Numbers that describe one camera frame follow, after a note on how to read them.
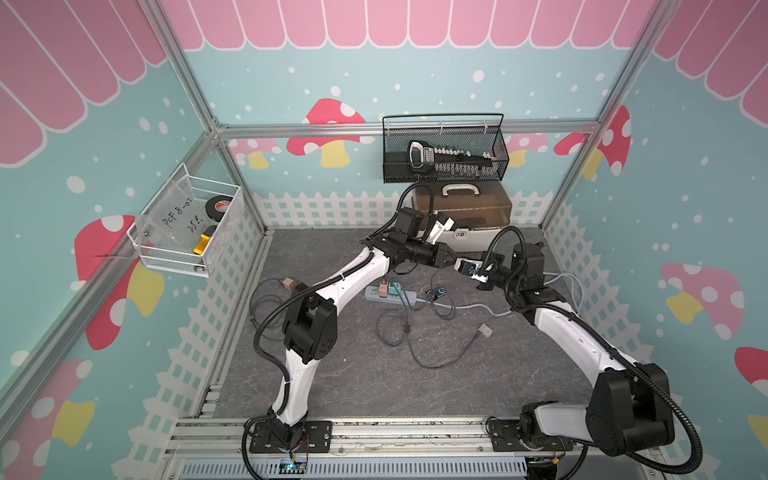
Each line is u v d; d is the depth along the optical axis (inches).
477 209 37.1
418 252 29.2
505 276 27.9
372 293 38.8
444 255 29.9
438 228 30.6
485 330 36.2
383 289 37.1
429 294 38.8
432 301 38.2
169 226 25.7
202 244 24.9
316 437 29.3
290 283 39.4
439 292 39.7
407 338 35.5
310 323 20.8
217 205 31.5
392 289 35.8
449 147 36.3
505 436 29.2
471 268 27.0
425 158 34.9
